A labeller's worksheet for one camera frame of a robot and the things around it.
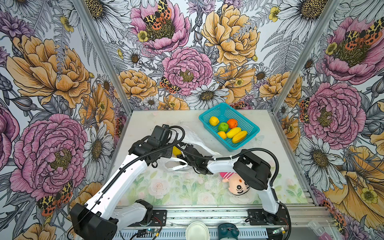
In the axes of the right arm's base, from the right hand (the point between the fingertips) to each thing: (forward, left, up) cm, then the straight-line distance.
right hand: (180, 158), depth 93 cm
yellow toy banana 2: (-10, -1, +24) cm, 26 cm away
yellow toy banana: (+14, -39, +1) cm, 42 cm away
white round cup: (-36, -10, -2) cm, 38 cm away
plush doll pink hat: (-18, -30, +5) cm, 36 cm away
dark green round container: (-38, -23, +6) cm, 44 cm away
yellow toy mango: (+18, -36, +2) cm, 40 cm away
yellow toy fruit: (+16, -28, +2) cm, 32 cm away
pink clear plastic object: (-38, -65, -2) cm, 76 cm away
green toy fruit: (+22, -29, +3) cm, 37 cm away
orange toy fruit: (+25, -36, +3) cm, 44 cm away
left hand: (-6, +6, +16) cm, 18 cm away
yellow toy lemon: (+27, -23, +3) cm, 36 cm away
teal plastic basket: (+37, -32, +2) cm, 49 cm away
